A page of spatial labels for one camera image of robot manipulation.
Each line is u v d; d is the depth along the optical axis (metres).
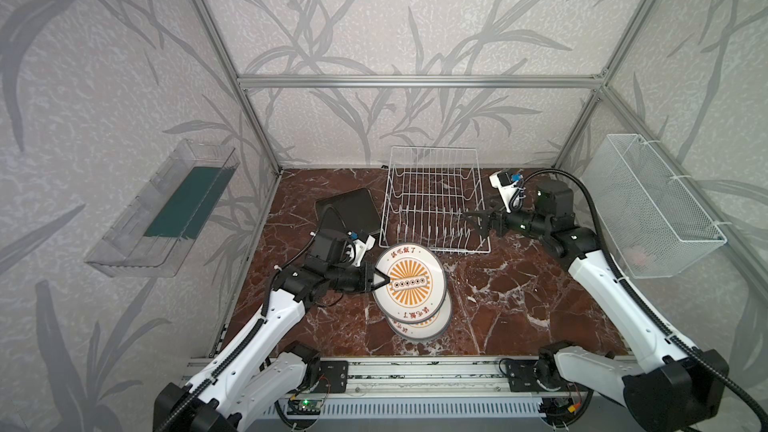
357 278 0.66
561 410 0.77
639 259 0.73
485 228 0.65
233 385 0.40
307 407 0.72
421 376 0.75
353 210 1.03
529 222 0.62
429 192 1.11
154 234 0.63
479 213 0.64
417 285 0.75
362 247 0.71
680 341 0.40
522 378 0.72
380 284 0.71
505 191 0.64
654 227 0.61
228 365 0.42
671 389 0.36
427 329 0.80
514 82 1.77
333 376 0.74
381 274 0.72
